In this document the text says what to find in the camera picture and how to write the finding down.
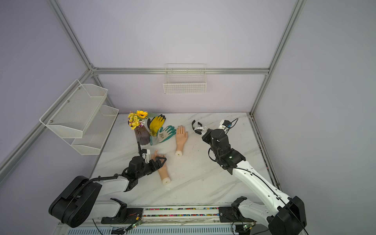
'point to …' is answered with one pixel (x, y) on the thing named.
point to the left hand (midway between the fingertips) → (162, 163)
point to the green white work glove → (162, 135)
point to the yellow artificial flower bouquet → (137, 118)
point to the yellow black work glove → (155, 123)
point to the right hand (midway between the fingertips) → (207, 131)
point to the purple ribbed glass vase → (142, 135)
